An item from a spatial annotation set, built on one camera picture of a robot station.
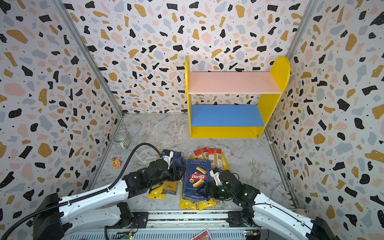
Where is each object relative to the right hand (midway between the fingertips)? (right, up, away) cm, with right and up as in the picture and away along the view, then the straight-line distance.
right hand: (199, 192), depth 73 cm
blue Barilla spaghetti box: (-13, +12, +17) cm, 24 cm away
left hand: (-9, +12, +2) cm, 15 cm away
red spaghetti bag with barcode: (+1, +15, +23) cm, 28 cm away
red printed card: (+2, -18, -5) cm, 19 cm away
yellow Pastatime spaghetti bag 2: (+15, +9, +18) cm, 26 cm away
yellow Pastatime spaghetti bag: (+1, -8, +3) cm, 9 cm away
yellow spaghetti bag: (-22, -3, +6) cm, 23 cm away
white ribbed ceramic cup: (-55, +23, +29) cm, 66 cm away
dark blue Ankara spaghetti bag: (-13, +11, +16) cm, 23 cm away
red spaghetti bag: (+8, +14, +19) cm, 25 cm away
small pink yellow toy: (-52, +10, +18) cm, 56 cm away
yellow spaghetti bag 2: (-8, -8, +3) cm, 11 cm away
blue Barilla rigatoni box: (-1, +8, +6) cm, 10 cm away
